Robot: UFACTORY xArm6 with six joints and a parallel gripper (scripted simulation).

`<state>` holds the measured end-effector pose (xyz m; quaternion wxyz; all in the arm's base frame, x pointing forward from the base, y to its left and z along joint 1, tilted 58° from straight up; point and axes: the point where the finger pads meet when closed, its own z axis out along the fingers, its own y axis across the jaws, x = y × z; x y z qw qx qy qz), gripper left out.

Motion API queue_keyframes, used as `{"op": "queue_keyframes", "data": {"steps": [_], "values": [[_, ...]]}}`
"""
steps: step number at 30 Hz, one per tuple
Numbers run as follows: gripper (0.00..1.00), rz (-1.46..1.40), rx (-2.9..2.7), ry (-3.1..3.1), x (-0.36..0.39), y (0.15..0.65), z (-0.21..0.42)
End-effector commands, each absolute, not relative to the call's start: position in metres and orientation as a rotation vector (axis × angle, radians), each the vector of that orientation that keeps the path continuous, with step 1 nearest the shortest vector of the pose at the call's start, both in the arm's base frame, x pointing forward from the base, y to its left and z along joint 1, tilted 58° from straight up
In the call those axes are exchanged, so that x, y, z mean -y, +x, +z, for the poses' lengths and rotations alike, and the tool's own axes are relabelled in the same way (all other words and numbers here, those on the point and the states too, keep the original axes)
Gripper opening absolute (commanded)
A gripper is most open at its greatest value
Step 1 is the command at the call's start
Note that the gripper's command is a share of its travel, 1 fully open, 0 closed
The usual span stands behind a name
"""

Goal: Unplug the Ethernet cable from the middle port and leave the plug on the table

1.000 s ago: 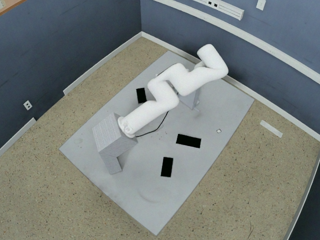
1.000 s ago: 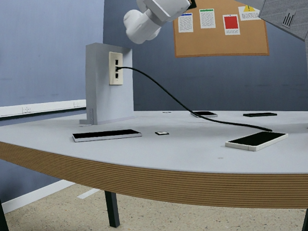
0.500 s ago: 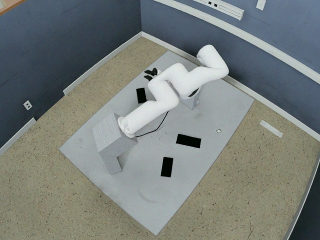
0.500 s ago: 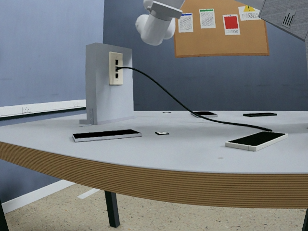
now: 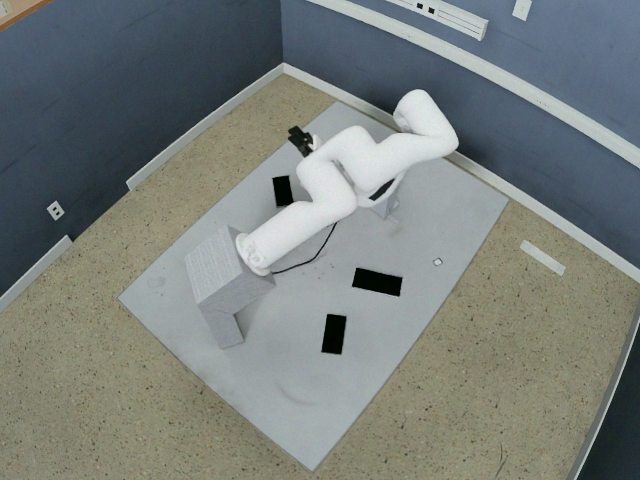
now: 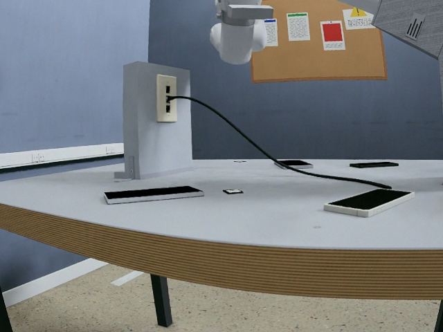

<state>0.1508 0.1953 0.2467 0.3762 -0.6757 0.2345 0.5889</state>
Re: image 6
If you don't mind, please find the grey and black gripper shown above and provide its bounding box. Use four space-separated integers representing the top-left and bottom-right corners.
217 0 262 13

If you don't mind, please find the black rectangular block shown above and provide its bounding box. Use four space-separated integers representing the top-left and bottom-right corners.
350 162 399 168

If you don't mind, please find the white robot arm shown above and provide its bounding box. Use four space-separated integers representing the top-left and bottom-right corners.
210 0 379 64

